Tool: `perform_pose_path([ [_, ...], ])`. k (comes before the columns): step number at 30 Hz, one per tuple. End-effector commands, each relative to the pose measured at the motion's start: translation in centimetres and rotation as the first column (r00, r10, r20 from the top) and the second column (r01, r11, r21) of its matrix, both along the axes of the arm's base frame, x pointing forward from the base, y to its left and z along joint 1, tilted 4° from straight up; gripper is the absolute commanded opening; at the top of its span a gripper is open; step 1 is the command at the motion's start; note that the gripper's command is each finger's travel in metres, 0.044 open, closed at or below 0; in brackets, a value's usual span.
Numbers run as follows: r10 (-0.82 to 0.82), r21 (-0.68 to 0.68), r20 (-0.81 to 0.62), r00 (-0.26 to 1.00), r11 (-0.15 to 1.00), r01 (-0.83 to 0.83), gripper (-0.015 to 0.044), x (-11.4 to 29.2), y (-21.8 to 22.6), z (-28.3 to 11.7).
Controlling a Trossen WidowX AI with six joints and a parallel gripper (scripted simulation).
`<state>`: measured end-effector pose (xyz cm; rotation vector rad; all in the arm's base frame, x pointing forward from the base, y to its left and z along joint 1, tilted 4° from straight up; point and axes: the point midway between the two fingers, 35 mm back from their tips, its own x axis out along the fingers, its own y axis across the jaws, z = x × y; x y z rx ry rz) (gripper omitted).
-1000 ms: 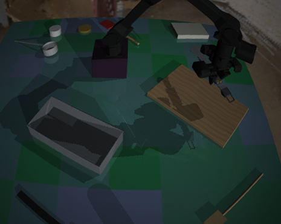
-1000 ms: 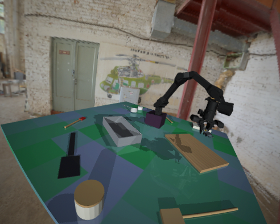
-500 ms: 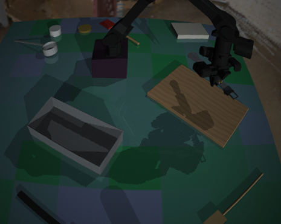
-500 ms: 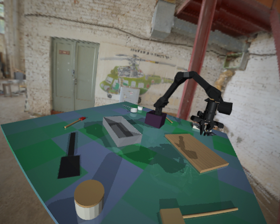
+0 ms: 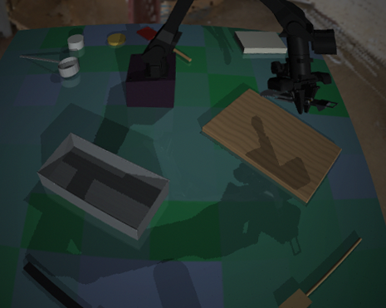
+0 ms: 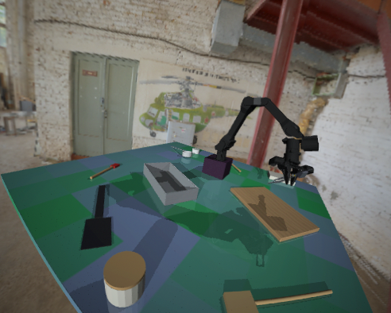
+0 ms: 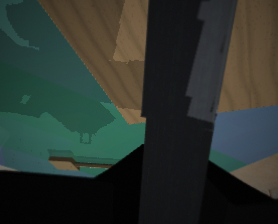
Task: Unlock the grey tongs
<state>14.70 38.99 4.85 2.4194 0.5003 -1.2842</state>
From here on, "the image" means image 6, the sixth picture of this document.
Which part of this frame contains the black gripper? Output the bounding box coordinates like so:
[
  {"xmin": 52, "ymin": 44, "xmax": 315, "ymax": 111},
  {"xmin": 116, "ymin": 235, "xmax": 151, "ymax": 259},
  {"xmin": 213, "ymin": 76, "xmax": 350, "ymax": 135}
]
[{"xmin": 269, "ymin": 149, "xmax": 314, "ymax": 186}]

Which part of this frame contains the grey roasting tin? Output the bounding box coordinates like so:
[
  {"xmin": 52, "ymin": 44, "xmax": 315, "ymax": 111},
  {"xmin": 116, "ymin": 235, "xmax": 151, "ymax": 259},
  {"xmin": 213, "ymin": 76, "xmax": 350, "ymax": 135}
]
[{"xmin": 143, "ymin": 162, "xmax": 199, "ymax": 206}]

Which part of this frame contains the black spatula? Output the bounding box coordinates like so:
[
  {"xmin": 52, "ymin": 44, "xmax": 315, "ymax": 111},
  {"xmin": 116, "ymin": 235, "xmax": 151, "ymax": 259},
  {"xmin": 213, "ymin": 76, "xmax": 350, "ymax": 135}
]
[{"xmin": 81, "ymin": 185, "xmax": 112, "ymax": 250}]

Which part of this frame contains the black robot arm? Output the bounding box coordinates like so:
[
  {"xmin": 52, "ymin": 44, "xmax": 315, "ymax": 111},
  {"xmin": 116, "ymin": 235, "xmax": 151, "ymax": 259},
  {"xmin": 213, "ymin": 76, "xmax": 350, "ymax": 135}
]
[{"xmin": 214, "ymin": 96, "xmax": 319, "ymax": 162}]

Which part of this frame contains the wooden board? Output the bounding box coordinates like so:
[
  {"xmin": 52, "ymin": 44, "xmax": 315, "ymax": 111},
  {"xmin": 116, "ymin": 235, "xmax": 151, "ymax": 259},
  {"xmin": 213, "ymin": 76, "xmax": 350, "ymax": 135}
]
[{"xmin": 230, "ymin": 187, "xmax": 319, "ymax": 242}]

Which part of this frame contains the grey saucepan with long handle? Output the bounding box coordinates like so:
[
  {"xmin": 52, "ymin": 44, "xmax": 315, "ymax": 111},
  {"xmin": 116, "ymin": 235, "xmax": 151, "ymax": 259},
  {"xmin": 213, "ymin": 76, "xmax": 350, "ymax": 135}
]
[{"xmin": 182, "ymin": 150, "xmax": 192, "ymax": 157}]

